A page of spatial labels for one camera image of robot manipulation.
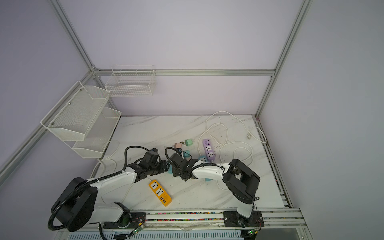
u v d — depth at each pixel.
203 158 0.93
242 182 0.46
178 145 1.01
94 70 0.91
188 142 1.02
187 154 0.76
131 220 0.73
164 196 0.78
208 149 0.98
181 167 0.66
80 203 0.42
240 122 1.18
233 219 0.73
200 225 0.73
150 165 0.70
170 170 0.85
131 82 0.96
